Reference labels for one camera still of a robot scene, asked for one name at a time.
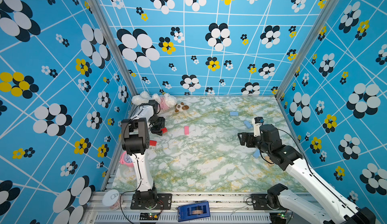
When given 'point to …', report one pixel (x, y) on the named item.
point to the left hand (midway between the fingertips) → (166, 126)
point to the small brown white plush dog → (180, 107)
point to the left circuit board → (149, 216)
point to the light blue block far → (234, 113)
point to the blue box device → (193, 211)
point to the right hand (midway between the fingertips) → (247, 133)
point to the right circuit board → (277, 217)
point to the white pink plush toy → (165, 101)
